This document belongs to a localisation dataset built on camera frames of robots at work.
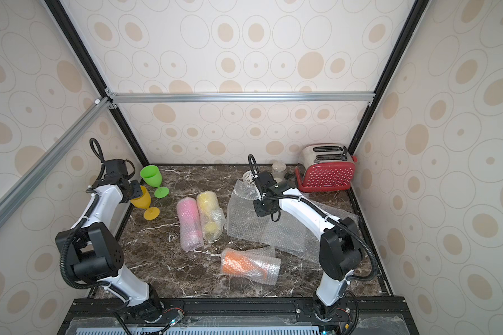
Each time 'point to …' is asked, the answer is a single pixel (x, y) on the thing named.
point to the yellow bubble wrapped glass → (212, 216)
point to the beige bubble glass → (144, 203)
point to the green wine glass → (152, 174)
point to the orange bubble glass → (260, 265)
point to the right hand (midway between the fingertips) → (270, 208)
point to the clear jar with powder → (279, 171)
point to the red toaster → (325, 167)
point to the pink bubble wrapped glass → (191, 235)
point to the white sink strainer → (247, 177)
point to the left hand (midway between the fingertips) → (136, 187)
